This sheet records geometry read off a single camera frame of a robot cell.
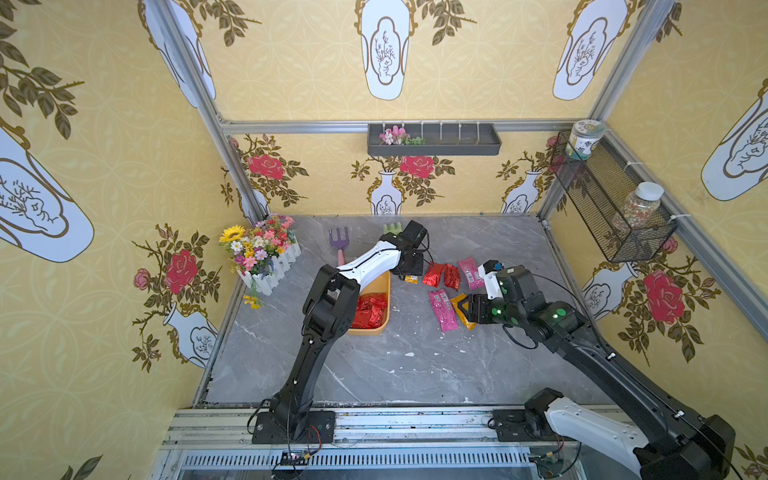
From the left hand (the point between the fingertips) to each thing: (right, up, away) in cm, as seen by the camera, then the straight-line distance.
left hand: (404, 265), depth 101 cm
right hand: (+16, -7, -23) cm, 29 cm away
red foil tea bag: (+10, -3, -1) cm, 10 cm away
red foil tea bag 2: (+16, -4, -1) cm, 16 cm away
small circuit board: (-28, -45, -28) cm, 60 cm away
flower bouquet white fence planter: (-43, +4, -11) cm, 45 cm away
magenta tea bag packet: (+12, -13, -9) cm, 20 cm away
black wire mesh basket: (+58, +24, -11) cm, 64 cm away
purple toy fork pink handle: (-24, +7, +13) cm, 28 cm away
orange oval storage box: (-10, -12, -11) cm, 19 cm away
